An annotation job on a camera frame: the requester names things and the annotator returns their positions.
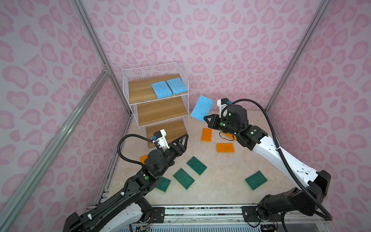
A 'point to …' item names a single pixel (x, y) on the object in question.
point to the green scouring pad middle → (183, 178)
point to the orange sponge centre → (225, 148)
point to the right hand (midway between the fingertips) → (204, 116)
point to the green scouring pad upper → (196, 165)
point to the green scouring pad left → (163, 183)
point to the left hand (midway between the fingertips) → (187, 135)
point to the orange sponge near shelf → (206, 135)
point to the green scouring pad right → (255, 180)
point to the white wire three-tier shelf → (171, 113)
